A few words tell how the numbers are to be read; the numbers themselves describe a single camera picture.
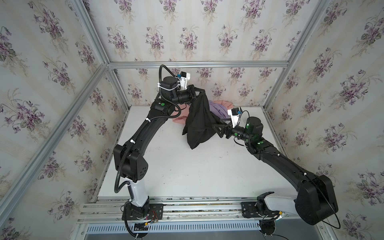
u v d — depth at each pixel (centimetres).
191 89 64
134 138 48
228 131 68
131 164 46
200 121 75
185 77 67
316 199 40
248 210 73
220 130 70
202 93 72
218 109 107
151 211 72
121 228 69
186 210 75
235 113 66
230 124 69
